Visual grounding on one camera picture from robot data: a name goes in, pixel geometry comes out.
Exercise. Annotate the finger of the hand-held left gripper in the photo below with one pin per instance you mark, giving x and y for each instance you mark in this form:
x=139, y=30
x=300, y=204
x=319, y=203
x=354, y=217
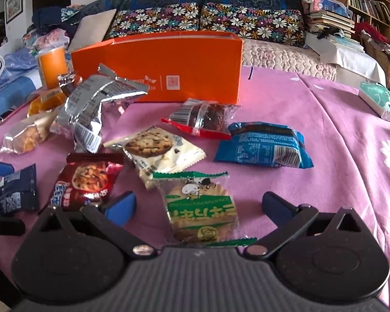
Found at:
x=6, y=227
x=0, y=168

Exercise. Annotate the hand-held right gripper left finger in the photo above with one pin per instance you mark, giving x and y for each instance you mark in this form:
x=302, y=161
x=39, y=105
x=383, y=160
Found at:
x=122, y=206

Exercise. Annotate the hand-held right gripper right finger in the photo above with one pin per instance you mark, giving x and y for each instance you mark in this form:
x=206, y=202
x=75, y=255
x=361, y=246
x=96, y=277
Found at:
x=274, y=204

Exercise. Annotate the dark navy snack packet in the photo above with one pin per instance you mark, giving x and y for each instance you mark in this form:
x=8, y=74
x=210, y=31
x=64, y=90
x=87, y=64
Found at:
x=14, y=191

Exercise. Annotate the dark red cookie packet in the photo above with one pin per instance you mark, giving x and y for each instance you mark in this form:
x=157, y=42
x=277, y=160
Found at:
x=87, y=178

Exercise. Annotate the clear cake packet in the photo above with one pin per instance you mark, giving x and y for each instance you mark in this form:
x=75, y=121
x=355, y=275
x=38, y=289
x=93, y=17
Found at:
x=27, y=133

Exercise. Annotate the blue snack packet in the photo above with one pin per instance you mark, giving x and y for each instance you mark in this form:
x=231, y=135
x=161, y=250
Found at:
x=263, y=144

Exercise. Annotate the white chip cookie packet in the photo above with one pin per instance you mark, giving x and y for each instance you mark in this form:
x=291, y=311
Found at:
x=152, y=146

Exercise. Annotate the green white cookie packet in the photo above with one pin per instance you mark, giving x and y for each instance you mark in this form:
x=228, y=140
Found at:
x=198, y=208

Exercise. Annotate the orange yellow snack packet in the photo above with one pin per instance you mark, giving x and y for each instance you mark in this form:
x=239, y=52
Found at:
x=47, y=101

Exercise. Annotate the silver snack packet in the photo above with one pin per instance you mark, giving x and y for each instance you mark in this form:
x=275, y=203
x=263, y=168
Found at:
x=87, y=104

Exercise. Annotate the clear red chocolate packet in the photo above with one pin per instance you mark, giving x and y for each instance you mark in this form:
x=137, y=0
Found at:
x=204, y=117

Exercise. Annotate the orange cardboard box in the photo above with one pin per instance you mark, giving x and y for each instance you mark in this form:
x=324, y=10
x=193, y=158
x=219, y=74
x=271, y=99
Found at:
x=182, y=65

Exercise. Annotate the purple flowered tablecloth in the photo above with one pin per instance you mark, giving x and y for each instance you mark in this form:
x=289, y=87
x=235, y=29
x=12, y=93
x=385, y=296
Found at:
x=328, y=175

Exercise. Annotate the blue white cloth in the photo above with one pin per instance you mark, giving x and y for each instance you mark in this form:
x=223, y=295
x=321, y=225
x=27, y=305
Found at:
x=13, y=78

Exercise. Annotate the orange cup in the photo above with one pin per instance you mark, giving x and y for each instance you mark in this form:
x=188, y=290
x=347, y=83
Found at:
x=52, y=66

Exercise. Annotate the pink flowered plastic bag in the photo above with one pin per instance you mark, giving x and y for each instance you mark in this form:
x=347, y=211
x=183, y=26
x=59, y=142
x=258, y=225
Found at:
x=47, y=39

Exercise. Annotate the teal tissue pack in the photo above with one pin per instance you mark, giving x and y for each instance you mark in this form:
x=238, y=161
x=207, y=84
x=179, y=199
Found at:
x=382, y=100

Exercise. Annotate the dark blue clothing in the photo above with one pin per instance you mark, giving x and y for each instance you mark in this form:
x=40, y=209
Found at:
x=57, y=18

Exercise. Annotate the beige pillow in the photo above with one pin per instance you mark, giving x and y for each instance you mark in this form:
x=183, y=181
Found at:
x=91, y=27

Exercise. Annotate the flowered cushion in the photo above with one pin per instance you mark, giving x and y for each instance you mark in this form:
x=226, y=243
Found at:
x=152, y=21
x=253, y=22

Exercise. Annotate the wicker chair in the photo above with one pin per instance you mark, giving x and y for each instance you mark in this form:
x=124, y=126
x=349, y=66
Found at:
x=385, y=58

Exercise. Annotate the stack of books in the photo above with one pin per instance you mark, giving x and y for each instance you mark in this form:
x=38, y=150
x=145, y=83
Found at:
x=331, y=21

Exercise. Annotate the picture frame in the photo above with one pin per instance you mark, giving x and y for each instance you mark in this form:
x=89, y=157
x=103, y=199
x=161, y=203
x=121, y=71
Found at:
x=14, y=3

